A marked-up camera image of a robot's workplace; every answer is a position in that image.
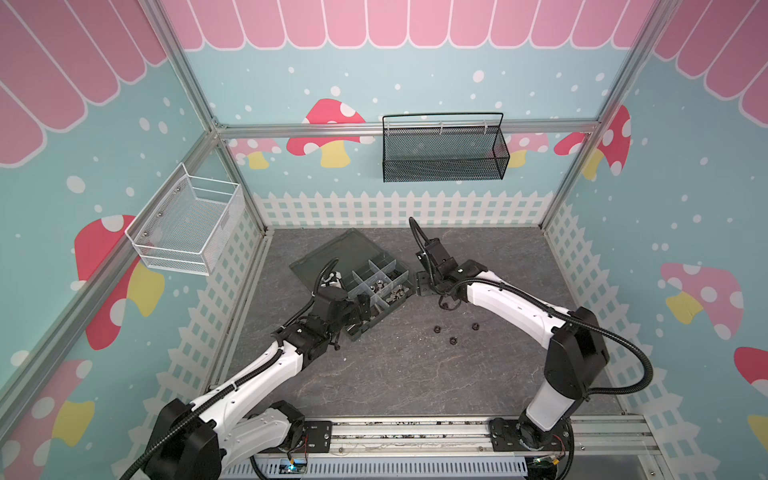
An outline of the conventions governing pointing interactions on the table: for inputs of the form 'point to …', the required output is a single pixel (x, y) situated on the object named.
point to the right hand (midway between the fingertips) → (426, 279)
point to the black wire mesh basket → (438, 147)
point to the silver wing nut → (395, 295)
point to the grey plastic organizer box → (364, 267)
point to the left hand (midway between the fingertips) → (356, 305)
